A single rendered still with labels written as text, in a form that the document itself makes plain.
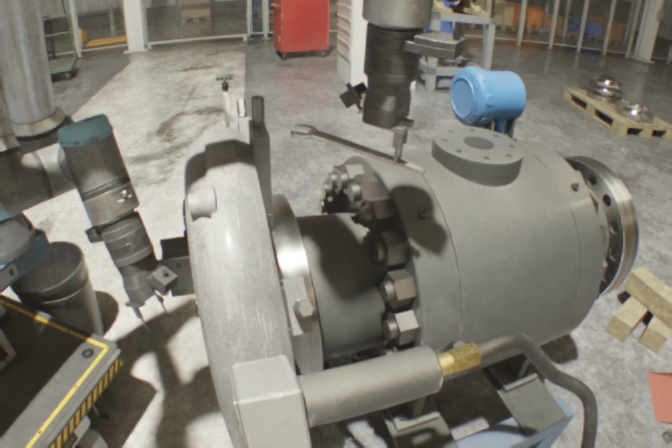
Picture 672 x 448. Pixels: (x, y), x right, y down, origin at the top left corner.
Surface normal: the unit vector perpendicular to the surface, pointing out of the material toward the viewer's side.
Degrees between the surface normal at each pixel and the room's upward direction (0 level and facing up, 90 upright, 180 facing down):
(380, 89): 104
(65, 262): 87
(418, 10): 94
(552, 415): 0
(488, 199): 25
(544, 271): 61
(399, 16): 94
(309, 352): 77
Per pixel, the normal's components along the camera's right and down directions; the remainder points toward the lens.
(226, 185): 0.11, -0.65
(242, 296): 0.22, -0.25
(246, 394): -0.09, -0.99
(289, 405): 0.29, 0.11
